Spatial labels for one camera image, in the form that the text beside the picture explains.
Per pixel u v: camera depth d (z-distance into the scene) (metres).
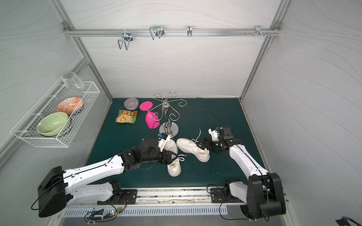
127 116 1.07
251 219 0.68
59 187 0.40
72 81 0.65
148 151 0.59
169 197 0.75
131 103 1.12
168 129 0.98
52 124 0.62
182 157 0.80
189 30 0.78
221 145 0.63
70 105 0.71
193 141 0.92
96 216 0.69
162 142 0.69
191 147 0.86
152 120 0.86
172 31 0.78
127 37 0.78
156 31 0.76
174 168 0.77
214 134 0.80
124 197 0.72
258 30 0.77
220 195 0.73
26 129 0.55
